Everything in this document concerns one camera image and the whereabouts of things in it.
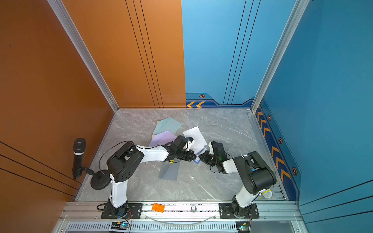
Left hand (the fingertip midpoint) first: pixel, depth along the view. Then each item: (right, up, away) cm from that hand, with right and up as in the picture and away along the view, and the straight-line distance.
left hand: (198, 155), depth 92 cm
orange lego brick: (-21, -22, -18) cm, 35 cm away
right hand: (+1, -1, +1) cm, 1 cm away
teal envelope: (-22, +20, +20) cm, 35 cm away
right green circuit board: (+21, -30, -21) cm, 43 cm away
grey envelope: (-18, -8, -4) cm, 20 cm away
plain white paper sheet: (-1, +13, +12) cm, 18 cm away
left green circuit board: (-39, -29, -21) cm, 53 cm away
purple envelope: (-25, +10, +10) cm, 28 cm away
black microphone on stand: (-56, -12, -9) cm, 58 cm away
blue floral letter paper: (0, -3, 0) cm, 3 cm away
